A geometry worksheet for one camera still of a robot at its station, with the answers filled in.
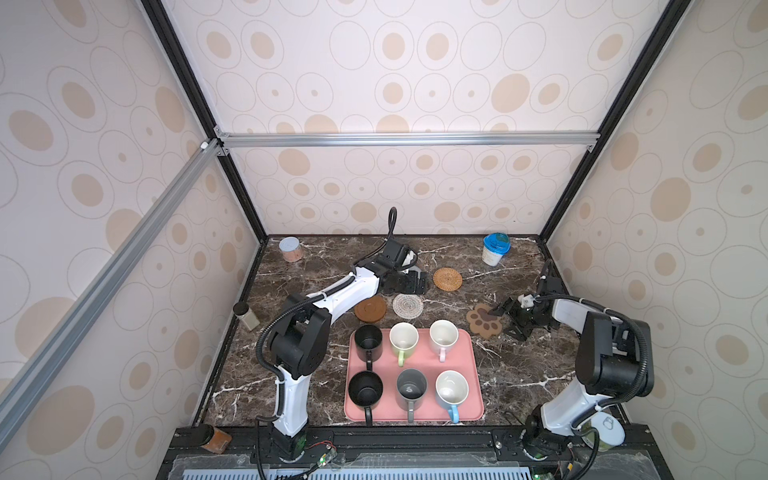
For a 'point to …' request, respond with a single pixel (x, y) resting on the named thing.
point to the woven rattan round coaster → (447, 279)
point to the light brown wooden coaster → (371, 310)
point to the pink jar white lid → (291, 248)
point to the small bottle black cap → (242, 311)
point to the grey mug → (411, 386)
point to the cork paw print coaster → (483, 323)
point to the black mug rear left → (368, 343)
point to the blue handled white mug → (452, 388)
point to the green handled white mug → (403, 338)
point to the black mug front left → (366, 390)
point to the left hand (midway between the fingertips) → (426, 284)
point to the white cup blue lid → (496, 245)
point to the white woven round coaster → (408, 306)
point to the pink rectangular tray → (462, 358)
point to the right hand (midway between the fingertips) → (509, 320)
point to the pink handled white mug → (443, 336)
